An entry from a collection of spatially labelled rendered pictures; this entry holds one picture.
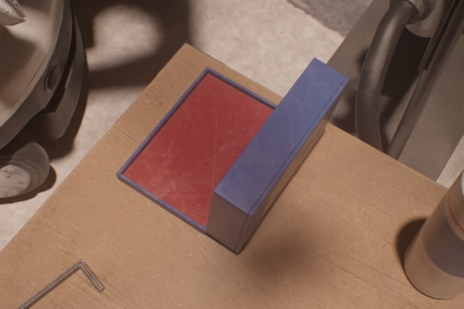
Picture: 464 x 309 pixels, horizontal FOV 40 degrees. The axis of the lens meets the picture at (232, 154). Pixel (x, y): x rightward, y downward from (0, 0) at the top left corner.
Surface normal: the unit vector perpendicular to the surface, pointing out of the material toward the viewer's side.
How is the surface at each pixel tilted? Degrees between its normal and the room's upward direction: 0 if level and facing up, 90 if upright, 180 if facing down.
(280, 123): 7
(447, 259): 90
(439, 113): 0
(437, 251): 90
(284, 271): 0
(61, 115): 90
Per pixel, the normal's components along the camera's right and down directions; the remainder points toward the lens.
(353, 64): 0.00, -0.47
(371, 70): -0.51, 0.00
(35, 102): 0.90, 0.38
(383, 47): 0.01, 0.05
